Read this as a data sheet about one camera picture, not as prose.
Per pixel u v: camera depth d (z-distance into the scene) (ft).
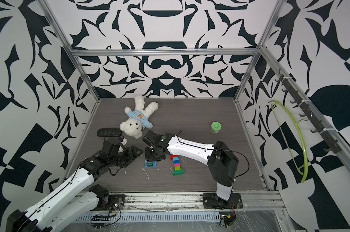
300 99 1.98
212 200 2.44
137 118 3.18
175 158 2.83
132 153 2.32
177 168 2.72
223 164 1.48
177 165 2.77
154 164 2.79
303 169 1.89
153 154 2.24
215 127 3.22
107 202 2.26
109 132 3.16
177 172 2.68
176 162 2.86
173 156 2.81
